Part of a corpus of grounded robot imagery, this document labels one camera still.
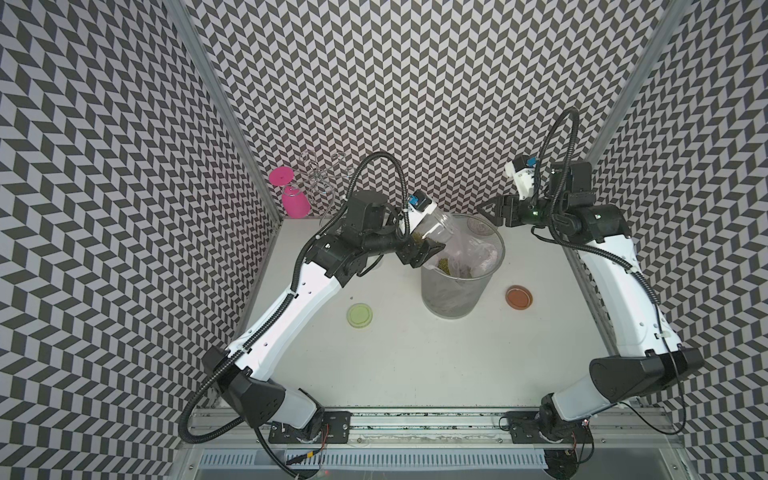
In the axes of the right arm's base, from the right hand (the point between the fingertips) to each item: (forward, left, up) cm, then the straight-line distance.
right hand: (489, 211), depth 70 cm
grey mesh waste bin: (-9, +7, -16) cm, 20 cm away
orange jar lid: (-3, -17, -37) cm, 41 cm away
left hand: (-7, +15, -1) cm, 16 cm away
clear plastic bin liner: (+1, 0, -18) cm, 18 cm away
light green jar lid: (-9, +35, -36) cm, 51 cm away
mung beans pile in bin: (+5, +8, -28) cm, 29 cm away
